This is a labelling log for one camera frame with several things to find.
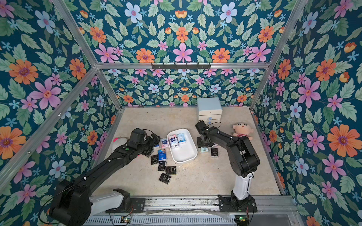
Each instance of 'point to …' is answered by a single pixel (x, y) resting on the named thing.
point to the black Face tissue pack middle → (162, 165)
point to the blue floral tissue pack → (162, 155)
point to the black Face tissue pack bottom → (164, 178)
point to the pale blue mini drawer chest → (209, 110)
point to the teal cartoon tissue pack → (203, 149)
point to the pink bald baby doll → (241, 129)
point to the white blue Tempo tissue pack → (174, 141)
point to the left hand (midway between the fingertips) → (158, 140)
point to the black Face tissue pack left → (154, 159)
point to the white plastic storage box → (187, 152)
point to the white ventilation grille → (164, 221)
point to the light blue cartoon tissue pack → (181, 137)
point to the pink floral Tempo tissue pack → (164, 143)
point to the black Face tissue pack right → (171, 170)
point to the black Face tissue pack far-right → (214, 152)
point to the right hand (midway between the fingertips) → (203, 143)
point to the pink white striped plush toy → (117, 142)
